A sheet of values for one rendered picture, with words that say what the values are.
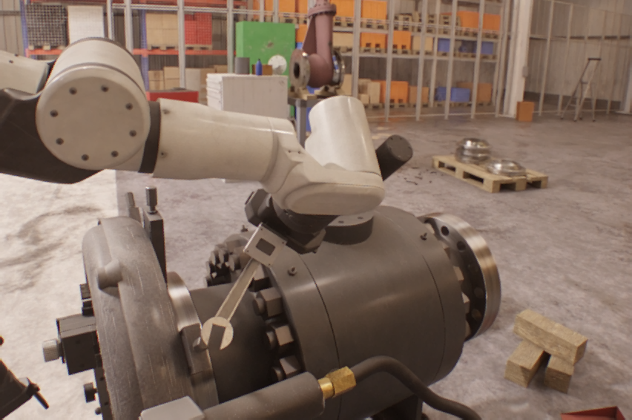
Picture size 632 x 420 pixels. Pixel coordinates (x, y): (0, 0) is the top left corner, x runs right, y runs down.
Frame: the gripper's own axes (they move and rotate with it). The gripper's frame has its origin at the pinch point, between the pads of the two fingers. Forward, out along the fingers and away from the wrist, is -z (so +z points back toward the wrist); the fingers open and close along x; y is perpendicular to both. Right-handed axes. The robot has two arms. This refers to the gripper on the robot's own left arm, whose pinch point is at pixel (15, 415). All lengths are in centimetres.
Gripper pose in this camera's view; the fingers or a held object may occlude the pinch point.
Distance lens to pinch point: 115.4
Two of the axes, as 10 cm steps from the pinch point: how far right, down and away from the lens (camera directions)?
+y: -7.2, -1.9, 6.7
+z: -2.0, -8.7, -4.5
